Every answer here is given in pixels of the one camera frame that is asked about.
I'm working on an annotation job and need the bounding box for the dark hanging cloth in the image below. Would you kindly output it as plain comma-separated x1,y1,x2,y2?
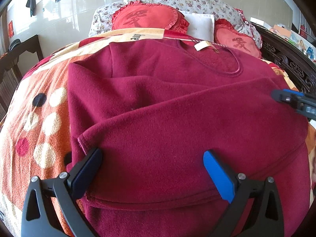
26,0,36,17

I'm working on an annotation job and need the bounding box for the red heart pillow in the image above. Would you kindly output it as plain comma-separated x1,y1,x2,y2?
111,1,190,34
214,19,261,58

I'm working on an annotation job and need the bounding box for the floral quilt bedding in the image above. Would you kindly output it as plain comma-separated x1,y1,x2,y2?
88,0,262,48

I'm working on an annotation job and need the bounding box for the white rectangular pillow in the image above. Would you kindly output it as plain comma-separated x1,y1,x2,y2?
181,11,215,42

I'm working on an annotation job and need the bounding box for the orange cream patterned blanket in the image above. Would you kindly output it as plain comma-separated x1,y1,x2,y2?
1,28,315,236

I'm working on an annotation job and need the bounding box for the dark wooden chair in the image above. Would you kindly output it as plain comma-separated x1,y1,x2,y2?
1,35,43,119

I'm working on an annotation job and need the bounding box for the maroon fleece sweater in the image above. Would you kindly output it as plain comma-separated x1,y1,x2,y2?
67,39,310,236

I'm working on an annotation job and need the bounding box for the right red heart pillow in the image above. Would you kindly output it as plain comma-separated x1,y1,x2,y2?
214,19,261,58

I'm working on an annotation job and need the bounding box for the dark carved wooden headboard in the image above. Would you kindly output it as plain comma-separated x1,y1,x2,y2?
254,24,316,95

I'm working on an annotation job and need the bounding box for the red wall sticker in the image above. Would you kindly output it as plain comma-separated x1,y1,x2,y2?
8,20,14,38

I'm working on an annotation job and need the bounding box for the left red heart pillow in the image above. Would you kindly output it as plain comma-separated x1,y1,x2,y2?
111,1,190,34

